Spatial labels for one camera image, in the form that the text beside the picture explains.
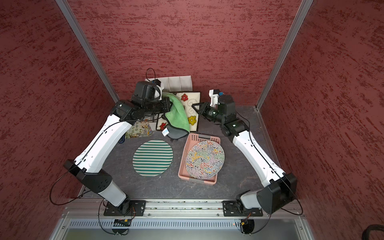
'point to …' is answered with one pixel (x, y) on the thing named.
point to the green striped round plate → (152, 158)
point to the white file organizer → (175, 84)
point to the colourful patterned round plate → (205, 160)
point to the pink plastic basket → (189, 140)
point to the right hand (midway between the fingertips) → (190, 108)
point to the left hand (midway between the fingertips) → (172, 107)
